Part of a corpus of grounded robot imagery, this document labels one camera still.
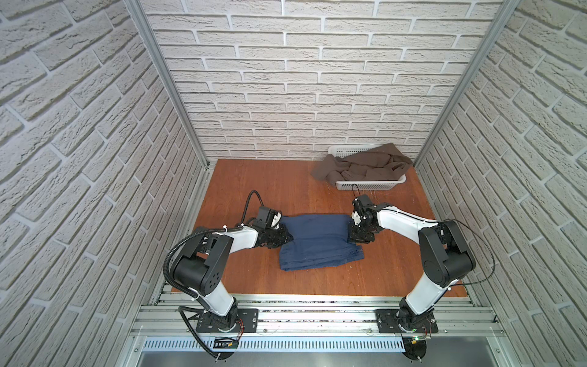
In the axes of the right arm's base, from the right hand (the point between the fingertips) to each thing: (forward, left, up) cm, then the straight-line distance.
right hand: (351, 238), depth 92 cm
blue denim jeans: (0, +14, 0) cm, 14 cm away
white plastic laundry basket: (+47, -5, +5) cm, 48 cm away
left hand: (+3, +24, +1) cm, 24 cm away
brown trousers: (+36, -24, +6) cm, 44 cm away
